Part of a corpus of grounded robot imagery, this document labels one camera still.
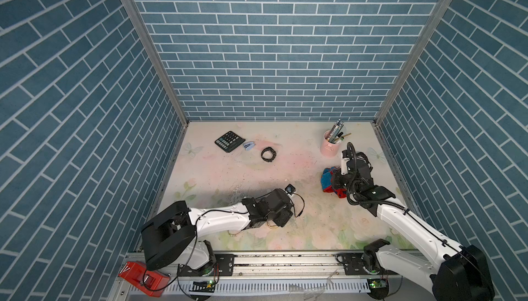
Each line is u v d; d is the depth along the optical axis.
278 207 0.64
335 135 0.99
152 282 0.62
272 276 0.72
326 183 0.88
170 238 0.42
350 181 0.64
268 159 1.02
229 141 1.09
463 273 0.39
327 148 1.00
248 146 1.07
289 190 0.74
